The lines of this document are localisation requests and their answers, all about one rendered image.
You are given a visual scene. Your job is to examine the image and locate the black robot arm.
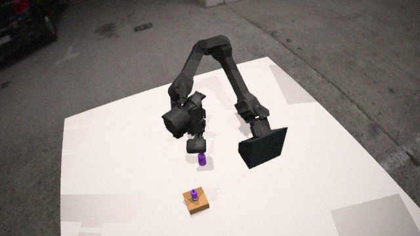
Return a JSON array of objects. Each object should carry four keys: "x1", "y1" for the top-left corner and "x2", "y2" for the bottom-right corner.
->
[{"x1": 161, "y1": 35, "x2": 274, "y2": 139}]

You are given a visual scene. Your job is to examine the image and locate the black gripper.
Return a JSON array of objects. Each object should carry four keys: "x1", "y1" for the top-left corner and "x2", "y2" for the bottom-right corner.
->
[{"x1": 186, "y1": 109, "x2": 206, "y2": 153}]

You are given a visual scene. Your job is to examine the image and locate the tan wooden block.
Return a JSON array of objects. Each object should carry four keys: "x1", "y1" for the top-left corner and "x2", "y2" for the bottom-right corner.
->
[{"x1": 183, "y1": 187, "x2": 209, "y2": 215}]

